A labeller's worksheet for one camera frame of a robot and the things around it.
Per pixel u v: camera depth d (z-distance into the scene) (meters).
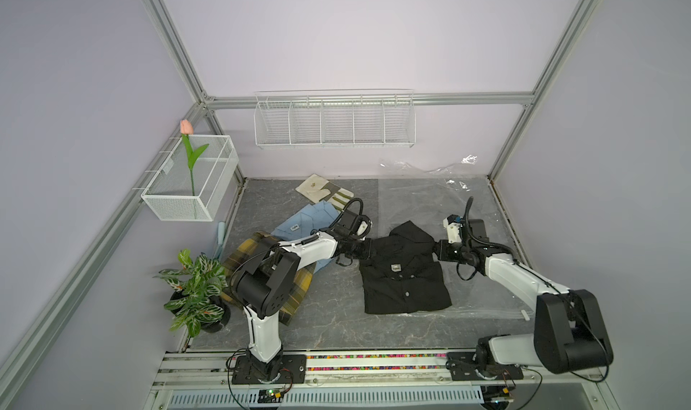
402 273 0.89
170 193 0.74
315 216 1.06
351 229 0.76
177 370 0.75
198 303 0.63
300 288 0.85
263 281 0.51
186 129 0.79
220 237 1.05
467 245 0.69
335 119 0.97
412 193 1.12
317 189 1.16
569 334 0.42
